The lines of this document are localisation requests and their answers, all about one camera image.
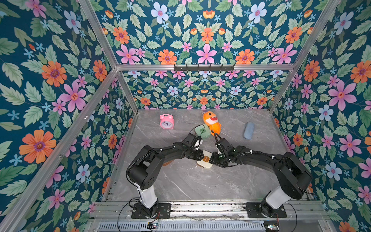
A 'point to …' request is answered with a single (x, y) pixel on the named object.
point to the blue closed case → (249, 130)
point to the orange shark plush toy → (211, 120)
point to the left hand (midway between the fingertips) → (203, 156)
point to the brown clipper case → (167, 163)
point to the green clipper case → (203, 131)
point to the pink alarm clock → (167, 121)
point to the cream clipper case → (205, 162)
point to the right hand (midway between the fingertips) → (212, 159)
